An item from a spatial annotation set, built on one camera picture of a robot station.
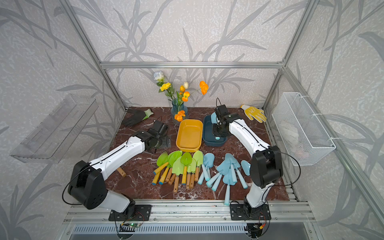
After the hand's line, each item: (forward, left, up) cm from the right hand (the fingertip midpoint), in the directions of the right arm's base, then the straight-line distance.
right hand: (216, 132), depth 89 cm
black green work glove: (+26, +62, -13) cm, 69 cm away
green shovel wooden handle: (-11, +26, -9) cm, 30 cm away
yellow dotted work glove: (+29, -32, -15) cm, 46 cm away
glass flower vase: (+6, +21, +12) cm, 25 cm away
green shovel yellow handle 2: (-22, +31, -11) cm, 40 cm away
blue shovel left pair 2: (-13, +5, -13) cm, 19 cm away
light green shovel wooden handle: (-18, +15, -12) cm, 26 cm away
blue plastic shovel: (-18, -4, -12) cm, 22 cm away
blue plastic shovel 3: (-26, +1, -12) cm, 29 cm away
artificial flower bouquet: (+12, +20, +19) cm, 30 cm away
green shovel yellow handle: (-13, +33, -14) cm, 38 cm away
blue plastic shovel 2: (-11, -9, -12) cm, 19 cm away
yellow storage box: (+7, +18, -13) cm, 23 cm away
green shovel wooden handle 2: (-9, +11, -13) cm, 19 cm away
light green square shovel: (-18, +23, -12) cm, 31 cm away
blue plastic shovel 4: (-16, -17, -12) cm, 27 cm away
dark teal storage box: (-1, +4, -6) cm, 7 cm away
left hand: (-5, +32, -2) cm, 32 cm away
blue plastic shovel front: (-24, -6, -14) cm, 28 cm away
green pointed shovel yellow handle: (-11, +19, -12) cm, 25 cm away
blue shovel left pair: (-23, +9, -11) cm, 27 cm away
